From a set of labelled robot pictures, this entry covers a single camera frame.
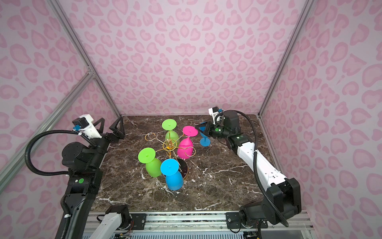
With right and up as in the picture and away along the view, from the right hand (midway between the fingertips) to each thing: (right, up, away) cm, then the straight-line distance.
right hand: (196, 127), depth 71 cm
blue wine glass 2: (-11, -17, -11) cm, 23 cm away
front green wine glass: (-21, -12, -7) cm, 26 cm away
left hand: (-34, +4, -12) cm, 36 cm away
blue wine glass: (+6, -11, +32) cm, 34 cm away
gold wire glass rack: (-12, -10, -4) cm, 17 cm away
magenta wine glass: (-6, -9, +5) cm, 12 cm away
